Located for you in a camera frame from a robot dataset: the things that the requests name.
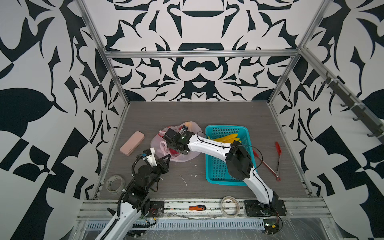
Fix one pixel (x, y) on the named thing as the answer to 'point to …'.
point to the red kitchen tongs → (279, 151)
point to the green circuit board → (271, 229)
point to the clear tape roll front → (223, 211)
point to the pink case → (132, 143)
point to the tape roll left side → (108, 183)
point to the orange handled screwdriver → (200, 207)
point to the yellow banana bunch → (228, 138)
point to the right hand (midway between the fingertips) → (172, 144)
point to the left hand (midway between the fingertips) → (171, 153)
